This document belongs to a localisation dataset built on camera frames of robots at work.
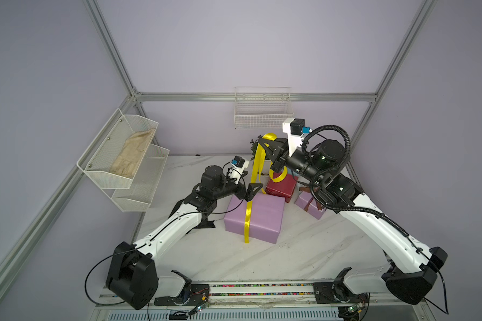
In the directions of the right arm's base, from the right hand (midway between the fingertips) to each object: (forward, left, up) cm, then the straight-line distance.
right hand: (261, 142), depth 58 cm
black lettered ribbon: (-2, +23, -48) cm, 53 cm away
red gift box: (+12, -14, -40) cm, 44 cm away
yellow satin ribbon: (-1, +1, -13) cm, 13 cm away
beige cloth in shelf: (+10, +51, -17) cm, 55 cm away
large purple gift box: (-7, -3, -35) cm, 35 cm away
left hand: (+3, +2, -22) cm, 22 cm away
